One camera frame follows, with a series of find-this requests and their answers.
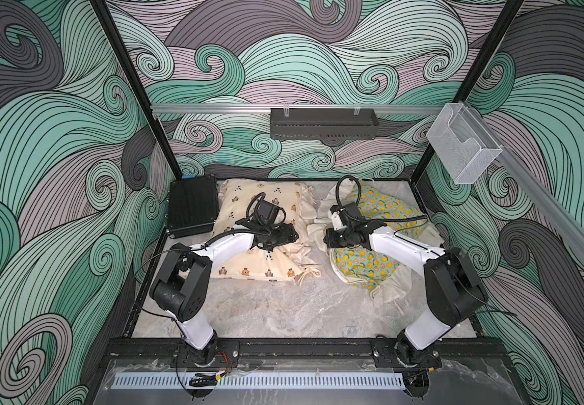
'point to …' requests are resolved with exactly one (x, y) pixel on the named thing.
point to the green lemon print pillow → (365, 266)
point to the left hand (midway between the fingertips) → (291, 235)
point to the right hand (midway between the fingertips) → (323, 240)
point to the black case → (192, 206)
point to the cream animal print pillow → (291, 261)
